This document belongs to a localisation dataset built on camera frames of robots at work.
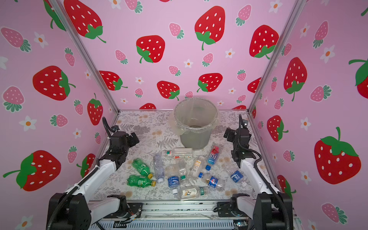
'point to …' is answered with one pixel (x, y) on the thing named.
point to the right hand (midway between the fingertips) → (234, 129)
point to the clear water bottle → (158, 167)
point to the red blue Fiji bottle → (212, 156)
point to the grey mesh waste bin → (195, 118)
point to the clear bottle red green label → (179, 153)
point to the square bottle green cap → (189, 192)
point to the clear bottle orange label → (196, 169)
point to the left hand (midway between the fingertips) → (129, 136)
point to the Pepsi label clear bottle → (214, 182)
